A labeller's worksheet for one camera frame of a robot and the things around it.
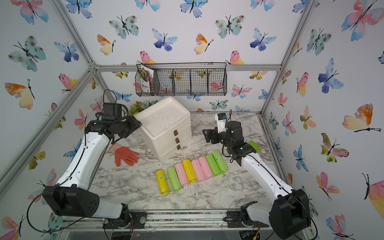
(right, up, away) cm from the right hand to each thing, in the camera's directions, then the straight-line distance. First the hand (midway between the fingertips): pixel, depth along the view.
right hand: (211, 127), depth 78 cm
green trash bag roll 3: (+7, -21, +13) cm, 25 cm away
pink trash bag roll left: (-16, -27, +8) cm, 33 cm away
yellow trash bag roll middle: (-12, -25, +9) cm, 29 cm away
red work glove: (-55, -17, +21) cm, 62 cm away
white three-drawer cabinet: (-24, +2, +5) cm, 25 cm away
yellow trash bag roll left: (-27, -31, +6) cm, 41 cm away
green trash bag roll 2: (+2, -22, +11) cm, 25 cm away
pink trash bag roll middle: (-7, -24, +8) cm, 27 cm away
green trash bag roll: (-20, -30, +6) cm, 36 cm away
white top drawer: (-15, -1, +7) cm, 16 cm away
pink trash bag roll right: (-2, -25, +8) cm, 26 cm away
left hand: (-37, +2, +1) cm, 37 cm away
